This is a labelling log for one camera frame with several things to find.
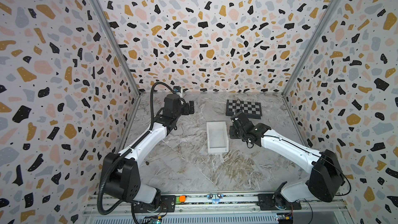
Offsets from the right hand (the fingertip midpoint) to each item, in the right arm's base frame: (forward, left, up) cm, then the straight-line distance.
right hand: (234, 130), depth 85 cm
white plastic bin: (+2, +9, -12) cm, 15 cm away
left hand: (+11, +25, +12) cm, 30 cm away
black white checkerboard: (+25, -16, -11) cm, 32 cm away
